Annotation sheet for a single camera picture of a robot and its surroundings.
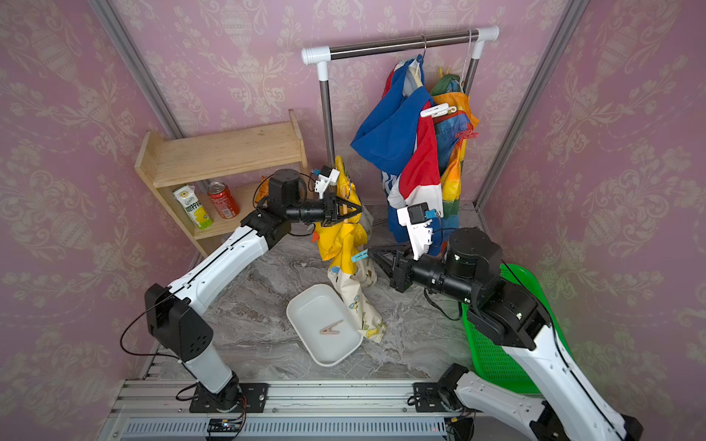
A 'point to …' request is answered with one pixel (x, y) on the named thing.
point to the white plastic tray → (324, 322)
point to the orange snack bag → (263, 191)
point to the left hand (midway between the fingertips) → (360, 211)
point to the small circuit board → (223, 425)
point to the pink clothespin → (327, 329)
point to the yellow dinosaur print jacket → (352, 280)
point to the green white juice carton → (187, 197)
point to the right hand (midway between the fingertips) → (373, 250)
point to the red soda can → (223, 199)
